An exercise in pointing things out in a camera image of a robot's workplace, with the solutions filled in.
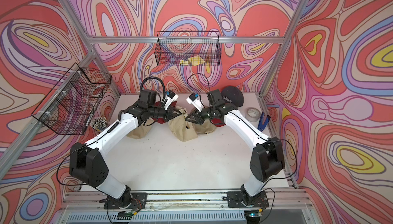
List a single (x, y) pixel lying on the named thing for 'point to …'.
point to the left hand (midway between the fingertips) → (181, 113)
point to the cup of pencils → (100, 123)
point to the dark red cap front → (162, 119)
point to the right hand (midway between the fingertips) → (188, 121)
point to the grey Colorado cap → (232, 94)
